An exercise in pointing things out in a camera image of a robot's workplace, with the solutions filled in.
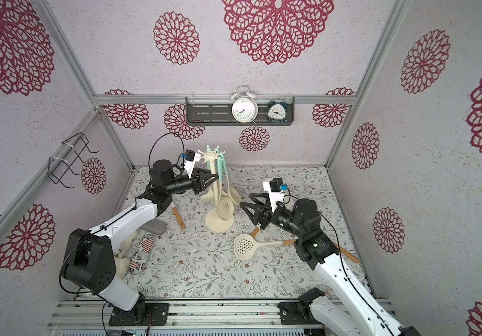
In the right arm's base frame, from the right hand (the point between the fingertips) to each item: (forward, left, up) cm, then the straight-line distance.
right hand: (245, 199), depth 63 cm
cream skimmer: (+12, +9, -21) cm, 26 cm away
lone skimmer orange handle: (+9, +29, -34) cm, 46 cm away
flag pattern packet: (-10, +42, -30) cm, 53 cm away
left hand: (+15, +11, -6) cm, 19 cm away
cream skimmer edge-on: (0, 0, -33) cm, 33 cm away
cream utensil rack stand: (+12, +16, -36) cm, 41 cm away
